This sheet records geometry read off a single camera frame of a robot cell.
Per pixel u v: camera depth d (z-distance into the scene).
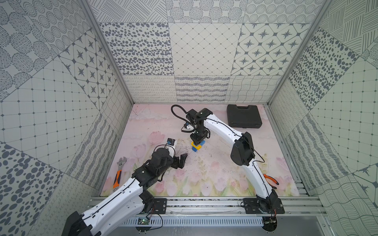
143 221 0.72
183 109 0.78
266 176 0.83
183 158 0.72
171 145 0.68
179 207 0.75
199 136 0.80
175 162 0.69
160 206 0.73
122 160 0.90
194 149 0.93
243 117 1.10
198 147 0.90
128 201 0.50
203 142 0.86
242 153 0.58
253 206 0.71
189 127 0.87
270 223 0.73
